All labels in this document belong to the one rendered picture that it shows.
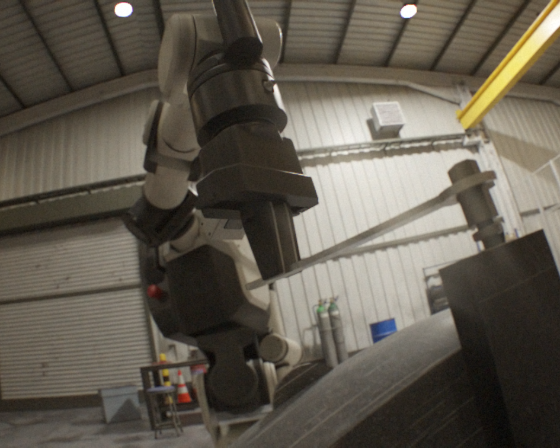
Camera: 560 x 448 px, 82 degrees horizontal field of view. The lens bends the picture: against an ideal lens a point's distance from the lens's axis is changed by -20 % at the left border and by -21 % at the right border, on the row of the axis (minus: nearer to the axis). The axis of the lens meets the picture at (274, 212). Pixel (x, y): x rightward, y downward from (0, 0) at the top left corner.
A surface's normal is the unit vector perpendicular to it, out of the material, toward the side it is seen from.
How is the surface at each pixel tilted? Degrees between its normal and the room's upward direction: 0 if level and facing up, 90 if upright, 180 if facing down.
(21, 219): 90
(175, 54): 134
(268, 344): 75
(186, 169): 93
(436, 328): 34
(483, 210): 93
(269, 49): 142
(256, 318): 126
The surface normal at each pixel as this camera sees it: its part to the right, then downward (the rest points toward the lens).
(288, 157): 0.69, -0.40
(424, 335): -0.23, -0.93
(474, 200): -0.47, -0.14
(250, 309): 0.75, 0.28
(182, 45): 0.43, 0.45
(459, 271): -0.95, 0.19
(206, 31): 0.35, -0.37
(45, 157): 0.07, -0.32
